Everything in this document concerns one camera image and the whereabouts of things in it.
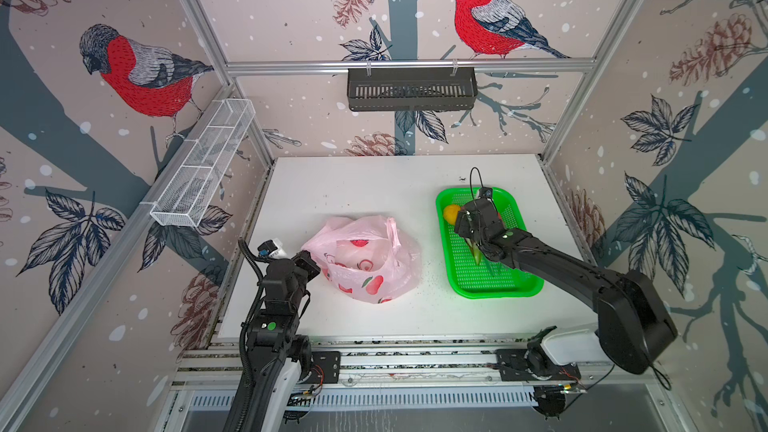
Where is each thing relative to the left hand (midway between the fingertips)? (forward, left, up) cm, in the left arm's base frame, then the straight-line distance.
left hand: (308, 249), depth 78 cm
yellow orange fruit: (+15, -41, -5) cm, 44 cm away
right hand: (+11, -45, -4) cm, 47 cm away
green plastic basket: (-2, -52, -15) cm, 54 cm away
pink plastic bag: (+5, -14, -16) cm, 22 cm away
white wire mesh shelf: (+7, +28, +14) cm, 33 cm away
